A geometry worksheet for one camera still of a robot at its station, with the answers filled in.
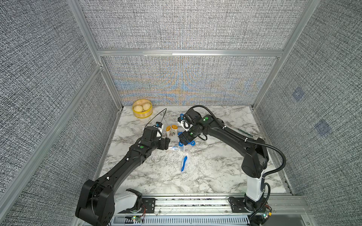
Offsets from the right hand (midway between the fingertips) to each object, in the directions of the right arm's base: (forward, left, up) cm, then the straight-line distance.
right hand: (186, 132), depth 84 cm
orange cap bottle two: (+6, +11, -5) cm, 14 cm away
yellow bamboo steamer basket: (+25, +31, -12) cm, 42 cm away
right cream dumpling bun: (+32, +30, -11) cm, 46 cm away
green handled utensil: (+10, -44, -16) cm, 48 cm away
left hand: (-2, +12, -2) cm, 12 cm away
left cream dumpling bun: (+28, +36, -10) cm, 47 cm away
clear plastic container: (-5, 0, -11) cm, 12 cm away
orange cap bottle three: (+7, +7, -5) cm, 11 cm away
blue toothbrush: (-13, +1, -15) cm, 19 cm away
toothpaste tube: (-3, +8, -15) cm, 18 cm away
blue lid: (-6, -4, -2) cm, 7 cm away
